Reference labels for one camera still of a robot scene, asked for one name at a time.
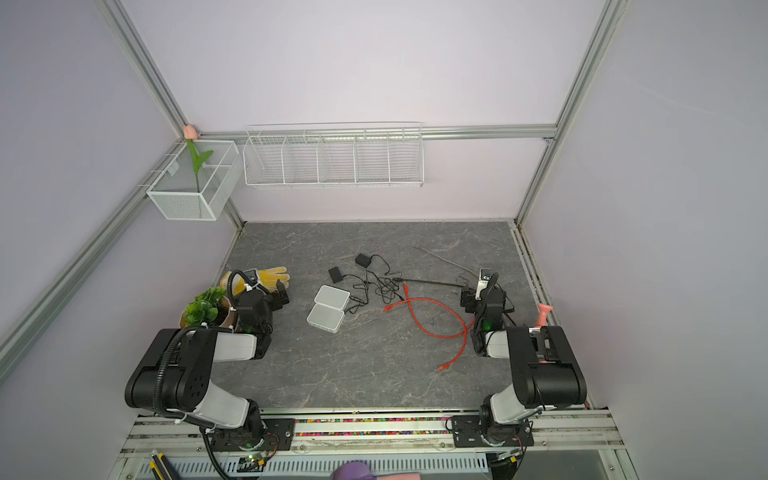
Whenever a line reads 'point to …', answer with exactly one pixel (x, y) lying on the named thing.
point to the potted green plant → (210, 307)
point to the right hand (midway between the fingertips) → (484, 288)
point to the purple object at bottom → (353, 470)
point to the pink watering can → (543, 310)
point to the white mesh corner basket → (175, 192)
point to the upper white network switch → (332, 296)
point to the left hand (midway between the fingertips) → (266, 286)
